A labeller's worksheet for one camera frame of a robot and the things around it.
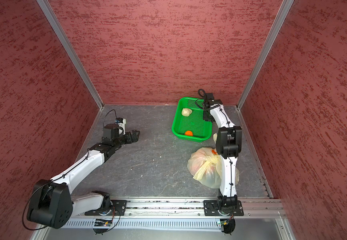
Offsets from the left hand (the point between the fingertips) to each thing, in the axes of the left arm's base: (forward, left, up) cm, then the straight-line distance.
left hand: (133, 135), depth 87 cm
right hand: (+16, -49, -4) cm, 52 cm away
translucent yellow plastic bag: (-16, -42, -5) cm, 45 cm away
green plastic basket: (+15, -45, -14) cm, 49 cm away
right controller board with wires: (-42, -52, -15) cm, 69 cm away
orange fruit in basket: (+9, -35, -9) cm, 37 cm away
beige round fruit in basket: (+27, -33, -8) cm, 43 cm away
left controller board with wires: (-42, +11, -16) cm, 46 cm away
